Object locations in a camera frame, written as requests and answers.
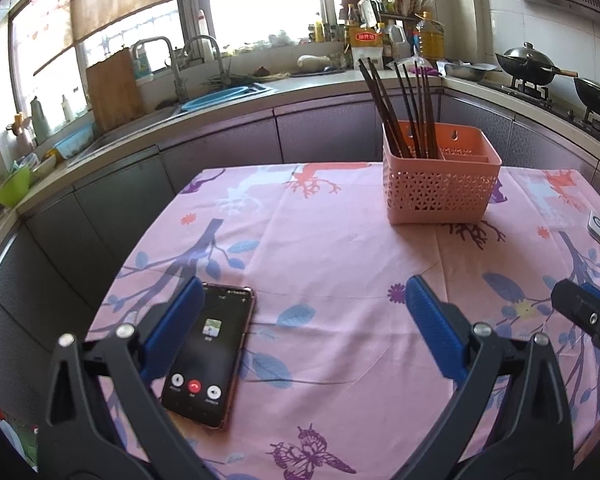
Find tall steel faucet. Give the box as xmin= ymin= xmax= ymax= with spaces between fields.
xmin=131 ymin=36 xmax=187 ymax=104

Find white oblong vegetable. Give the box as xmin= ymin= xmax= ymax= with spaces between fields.
xmin=297 ymin=54 xmax=332 ymax=71

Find bundle of wooden chopsticks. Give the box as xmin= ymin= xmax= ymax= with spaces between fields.
xmin=357 ymin=57 xmax=443 ymax=160

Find black wok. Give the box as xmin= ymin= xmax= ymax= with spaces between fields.
xmin=573 ymin=75 xmax=600 ymax=127

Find black smartphone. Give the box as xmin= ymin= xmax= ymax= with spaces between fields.
xmin=160 ymin=282 xmax=256 ymax=431

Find green dish soap bottle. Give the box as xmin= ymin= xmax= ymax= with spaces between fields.
xmin=132 ymin=42 xmax=155 ymax=81

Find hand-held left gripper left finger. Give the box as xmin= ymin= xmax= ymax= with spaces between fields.
xmin=36 ymin=275 xmax=207 ymax=480

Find white plastic jug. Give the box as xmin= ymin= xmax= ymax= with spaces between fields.
xmin=382 ymin=20 xmax=410 ymax=59

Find white bottle red cap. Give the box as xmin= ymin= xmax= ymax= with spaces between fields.
xmin=197 ymin=10 xmax=219 ymax=62

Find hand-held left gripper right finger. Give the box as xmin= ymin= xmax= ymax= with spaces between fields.
xmin=405 ymin=274 xmax=576 ymax=480

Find shelf with food packets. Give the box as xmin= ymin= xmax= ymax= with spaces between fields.
xmin=365 ymin=0 xmax=434 ymax=27

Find curved steel faucet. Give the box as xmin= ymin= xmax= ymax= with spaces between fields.
xmin=182 ymin=35 xmax=227 ymax=84

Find gas stove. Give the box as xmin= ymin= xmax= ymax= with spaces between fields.
xmin=500 ymin=77 xmax=600 ymax=147

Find yellow cooking oil bottle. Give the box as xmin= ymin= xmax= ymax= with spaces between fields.
xmin=414 ymin=11 xmax=446 ymax=61

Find green plastic bowl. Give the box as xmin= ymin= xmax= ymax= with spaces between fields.
xmin=0 ymin=166 xmax=33 ymax=208

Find pink plastic basket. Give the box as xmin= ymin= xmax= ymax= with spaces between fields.
xmin=382 ymin=120 xmax=503 ymax=225

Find box with orange label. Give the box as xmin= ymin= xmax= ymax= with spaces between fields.
xmin=349 ymin=27 xmax=385 ymax=70

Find steel basin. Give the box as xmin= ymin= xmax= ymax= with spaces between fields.
xmin=437 ymin=60 xmax=498 ymax=81

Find blue plastic basin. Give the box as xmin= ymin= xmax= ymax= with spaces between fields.
xmin=180 ymin=86 xmax=254 ymax=112

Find pink floral tablecloth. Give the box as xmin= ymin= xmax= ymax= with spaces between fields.
xmin=85 ymin=160 xmax=600 ymax=480

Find kitchen counter cabinets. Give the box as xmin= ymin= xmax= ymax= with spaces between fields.
xmin=0 ymin=67 xmax=600 ymax=411

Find wok with steel lid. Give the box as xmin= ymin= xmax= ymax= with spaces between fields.
xmin=495 ymin=42 xmax=579 ymax=87

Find wooden cutting board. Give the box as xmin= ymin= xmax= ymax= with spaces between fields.
xmin=85 ymin=49 xmax=146 ymax=133

